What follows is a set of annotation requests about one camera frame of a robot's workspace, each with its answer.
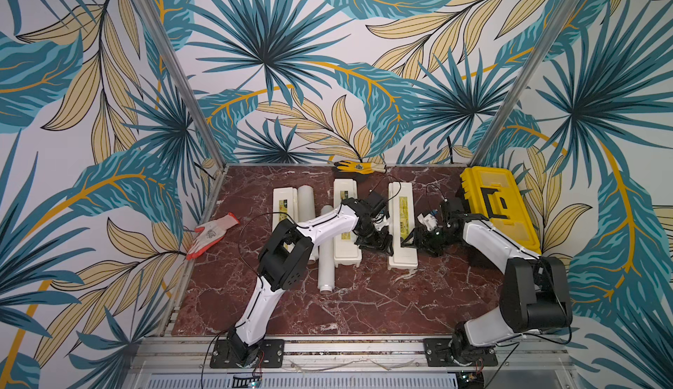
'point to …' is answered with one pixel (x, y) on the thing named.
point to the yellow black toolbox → (496, 194)
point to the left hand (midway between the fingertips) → (384, 254)
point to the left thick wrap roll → (307, 212)
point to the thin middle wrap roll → (326, 258)
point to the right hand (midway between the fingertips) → (409, 247)
